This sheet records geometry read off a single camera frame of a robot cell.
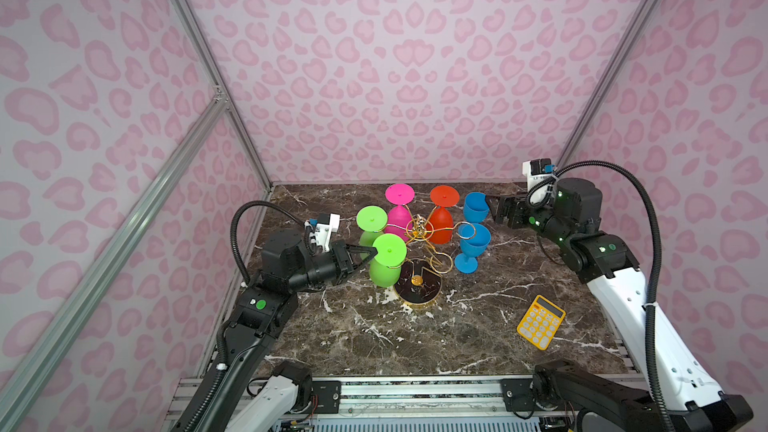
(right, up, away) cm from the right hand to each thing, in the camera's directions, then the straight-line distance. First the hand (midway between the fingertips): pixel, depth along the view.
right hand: (504, 193), depth 68 cm
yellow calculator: (+16, -35, +15) cm, 42 cm away
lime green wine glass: (-31, -6, +3) cm, 31 cm away
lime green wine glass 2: (-27, -16, -4) cm, 32 cm away
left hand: (-28, -12, -7) cm, 32 cm away
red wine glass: (-13, 0, +7) cm, 15 cm away
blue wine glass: (-1, -13, +21) cm, 25 cm away
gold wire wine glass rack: (-18, -24, +23) cm, 38 cm away
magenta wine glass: (-24, 0, +8) cm, 25 cm away
